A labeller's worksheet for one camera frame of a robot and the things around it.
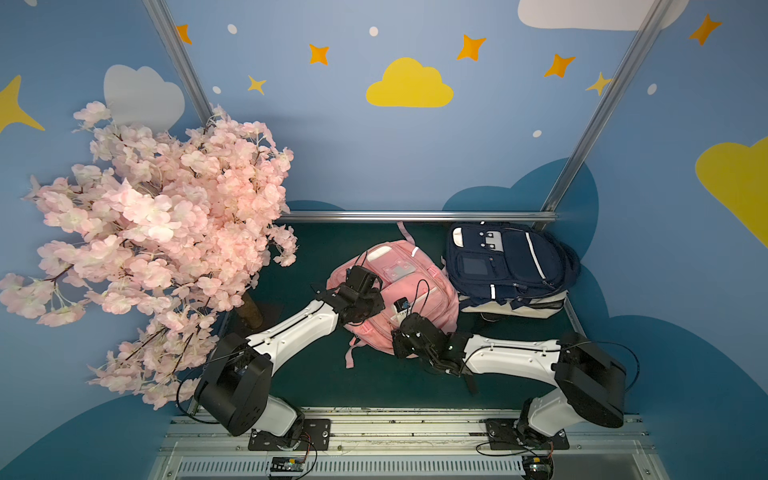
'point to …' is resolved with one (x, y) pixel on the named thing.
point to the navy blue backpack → (505, 262)
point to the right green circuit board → (537, 467)
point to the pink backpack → (407, 270)
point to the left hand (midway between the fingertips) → (383, 298)
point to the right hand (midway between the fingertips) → (395, 329)
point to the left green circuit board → (287, 464)
